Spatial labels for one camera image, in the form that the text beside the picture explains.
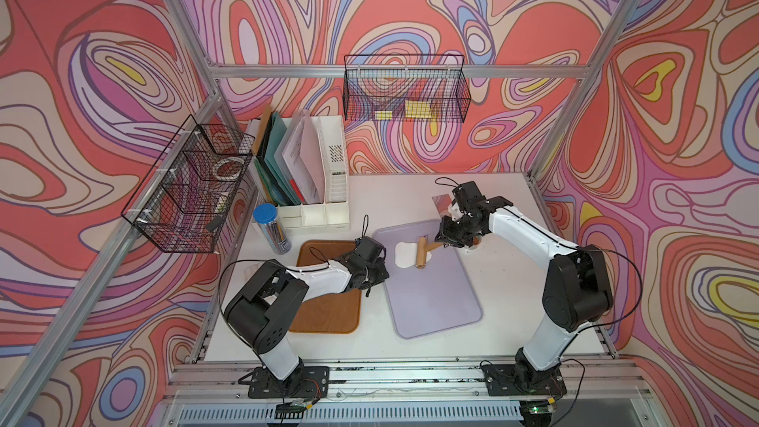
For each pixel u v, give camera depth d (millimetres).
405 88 960
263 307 473
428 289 907
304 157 850
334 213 1050
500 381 729
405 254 959
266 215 839
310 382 731
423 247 949
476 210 661
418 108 1015
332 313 846
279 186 925
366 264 713
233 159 884
